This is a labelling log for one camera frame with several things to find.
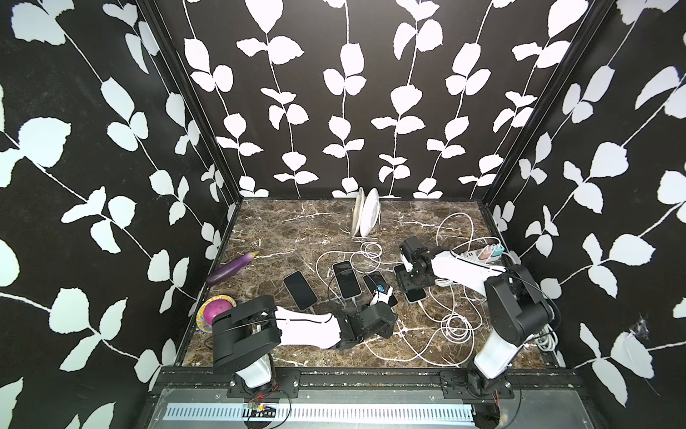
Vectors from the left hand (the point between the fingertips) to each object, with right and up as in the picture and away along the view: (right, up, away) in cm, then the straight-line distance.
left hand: (395, 311), depth 81 cm
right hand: (+6, +7, +12) cm, 16 cm away
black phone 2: (-15, +7, +14) cm, 22 cm away
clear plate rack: (-10, +38, +29) cm, 49 cm away
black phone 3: (-5, +7, +14) cm, 16 cm away
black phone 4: (+8, +2, +8) cm, 11 cm away
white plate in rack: (-6, +31, +15) cm, 35 cm away
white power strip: (+37, +16, +16) cm, 43 cm away
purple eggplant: (-60, +10, +12) cm, 61 cm away
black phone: (-32, +3, +12) cm, 34 cm away
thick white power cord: (+47, -9, -1) cm, 48 cm away
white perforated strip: (-21, -23, -11) cm, 33 cm away
